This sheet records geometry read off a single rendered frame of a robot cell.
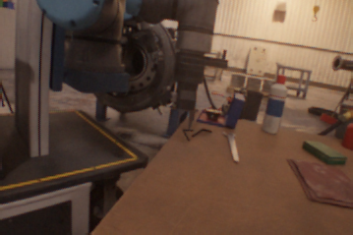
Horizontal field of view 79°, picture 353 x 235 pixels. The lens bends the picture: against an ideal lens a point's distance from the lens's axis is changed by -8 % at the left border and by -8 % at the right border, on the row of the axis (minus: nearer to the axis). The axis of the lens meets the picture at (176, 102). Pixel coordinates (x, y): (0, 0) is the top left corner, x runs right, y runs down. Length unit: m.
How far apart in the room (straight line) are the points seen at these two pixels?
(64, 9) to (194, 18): 0.28
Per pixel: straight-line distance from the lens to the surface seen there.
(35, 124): 0.84
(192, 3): 0.55
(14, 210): 0.76
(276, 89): 0.93
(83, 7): 0.53
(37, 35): 0.80
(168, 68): 1.59
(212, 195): 0.46
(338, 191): 0.61
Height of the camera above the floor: 0.72
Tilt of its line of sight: 12 degrees down
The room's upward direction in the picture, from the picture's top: 9 degrees clockwise
